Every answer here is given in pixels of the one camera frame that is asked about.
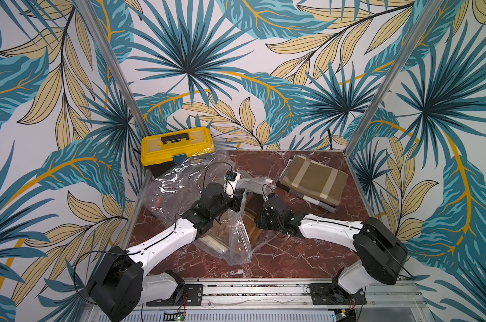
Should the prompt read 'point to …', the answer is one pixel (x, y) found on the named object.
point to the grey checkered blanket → (323, 186)
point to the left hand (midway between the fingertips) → (243, 192)
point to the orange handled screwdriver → (158, 203)
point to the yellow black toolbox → (160, 151)
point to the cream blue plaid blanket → (215, 241)
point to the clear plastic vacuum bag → (178, 188)
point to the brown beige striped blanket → (303, 164)
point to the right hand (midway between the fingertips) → (258, 219)
